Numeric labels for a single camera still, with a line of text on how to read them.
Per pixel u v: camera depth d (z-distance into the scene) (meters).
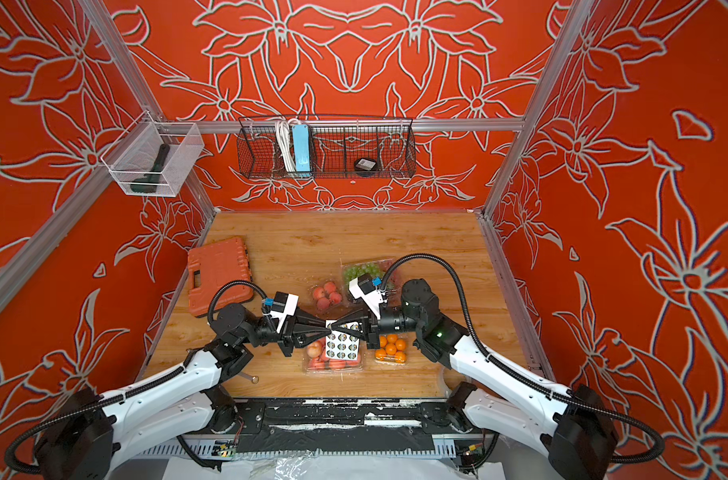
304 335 0.63
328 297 0.92
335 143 0.97
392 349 0.82
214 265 0.99
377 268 0.94
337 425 0.73
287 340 0.58
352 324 0.61
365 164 0.95
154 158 0.89
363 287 0.56
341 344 0.64
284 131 0.88
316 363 0.78
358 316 0.60
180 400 0.52
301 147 0.90
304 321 0.63
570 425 0.39
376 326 0.56
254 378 0.79
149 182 0.79
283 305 0.55
